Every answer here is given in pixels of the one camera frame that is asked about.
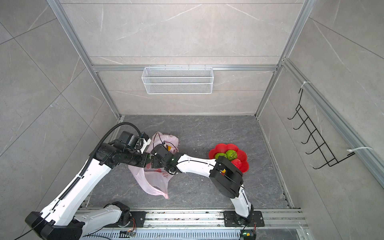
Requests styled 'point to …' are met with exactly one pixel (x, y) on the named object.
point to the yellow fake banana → (169, 148)
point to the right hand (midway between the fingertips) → (155, 159)
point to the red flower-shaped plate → (223, 148)
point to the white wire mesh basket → (177, 80)
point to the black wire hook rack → (329, 158)
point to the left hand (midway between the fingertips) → (150, 157)
